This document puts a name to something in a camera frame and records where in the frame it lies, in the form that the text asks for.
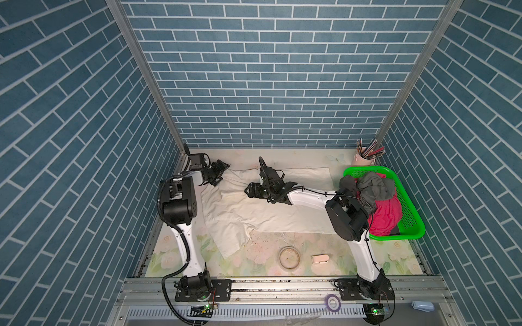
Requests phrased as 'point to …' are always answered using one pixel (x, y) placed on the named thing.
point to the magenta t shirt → (388, 212)
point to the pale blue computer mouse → (423, 305)
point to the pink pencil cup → (359, 161)
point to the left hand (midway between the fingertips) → (225, 168)
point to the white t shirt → (229, 215)
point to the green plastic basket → (412, 225)
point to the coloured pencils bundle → (370, 150)
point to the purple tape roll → (333, 303)
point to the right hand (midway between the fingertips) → (247, 190)
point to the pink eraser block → (320, 259)
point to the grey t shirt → (369, 188)
